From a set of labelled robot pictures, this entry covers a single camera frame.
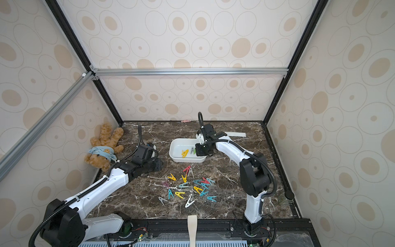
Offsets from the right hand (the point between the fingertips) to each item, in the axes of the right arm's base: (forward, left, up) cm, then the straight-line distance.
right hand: (202, 151), depth 92 cm
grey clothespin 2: (-9, +7, -8) cm, 14 cm away
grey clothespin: (+7, +7, -8) cm, 13 cm away
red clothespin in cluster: (-14, -2, -9) cm, 17 cm away
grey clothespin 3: (-26, +21, -9) cm, 35 cm away
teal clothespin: (-22, +17, -9) cm, 29 cm away
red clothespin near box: (-7, +9, -9) cm, 15 cm away
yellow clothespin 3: (-23, +12, -9) cm, 27 cm away
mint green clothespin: (-18, +10, -9) cm, 22 cm away
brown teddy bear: (-3, +60, +2) cm, 60 cm away
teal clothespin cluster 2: (-21, -1, -10) cm, 23 cm away
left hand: (-10, +20, +4) cm, 22 cm away
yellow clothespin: (+4, +11, -8) cm, 14 cm away
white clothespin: (-26, +6, -9) cm, 28 cm away
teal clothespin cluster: (-17, -2, -9) cm, 19 cm away
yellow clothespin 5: (-14, +10, -9) cm, 19 cm away
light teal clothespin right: (-14, -5, -9) cm, 18 cm away
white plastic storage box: (+5, +13, -7) cm, 16 cm away
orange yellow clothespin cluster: (-19, +2, -9) cm, 21 cm away
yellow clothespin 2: (+3, +13, -7) cm, 15 cm away
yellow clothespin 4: (-13, +17, -8) cm, 23 cm away
